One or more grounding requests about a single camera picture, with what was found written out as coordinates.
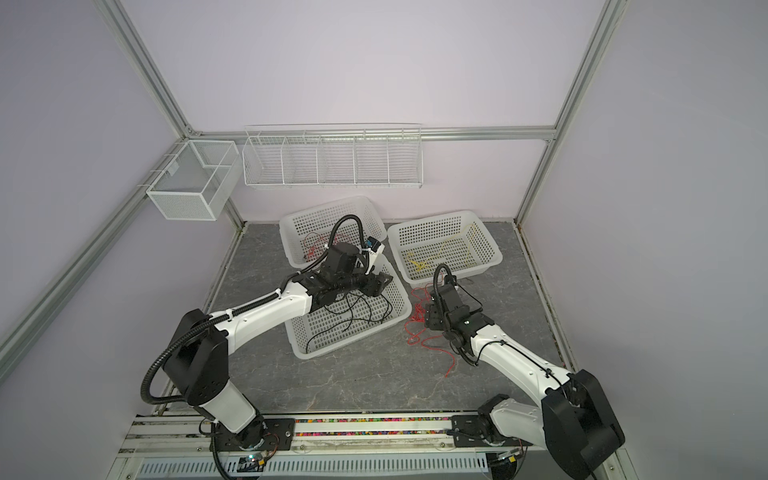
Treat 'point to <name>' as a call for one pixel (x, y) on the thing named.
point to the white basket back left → (327, 220)
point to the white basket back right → (459, 240)
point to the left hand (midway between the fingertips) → (383, 275)
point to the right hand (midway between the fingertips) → (443, 312)
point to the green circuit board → (252, 463)
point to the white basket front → (302, 327)
